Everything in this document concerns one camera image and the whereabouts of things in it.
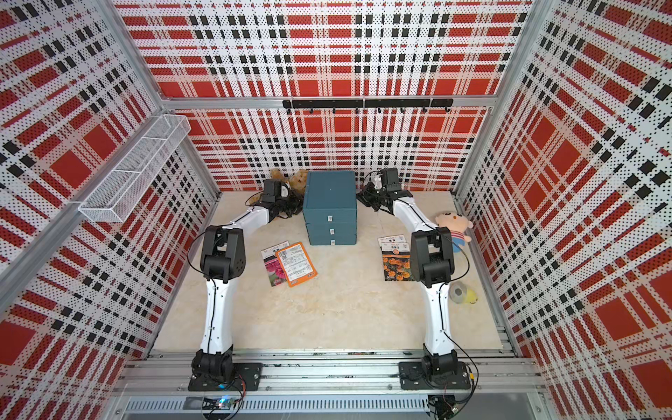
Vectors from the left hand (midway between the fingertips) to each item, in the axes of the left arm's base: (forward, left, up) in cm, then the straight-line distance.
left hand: (315, 197), depth 107 cm
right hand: (-4, -17, +7) cm, 19 cm away
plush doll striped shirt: (-10, -59, -6) cm, 60 cm away
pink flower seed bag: (-26, +16, -10) cm, 32 cm away
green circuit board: (-69, +20, -8) cm, 72 cm away
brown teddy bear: (+9, +9, +1) cm, 13 cm away
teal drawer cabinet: (-13, -7, +7) cm, 16 cm away
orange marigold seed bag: (-24, -33, -10) cm, 42 cm away
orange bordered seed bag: (-26, +6, -9) cm, 28 cm away
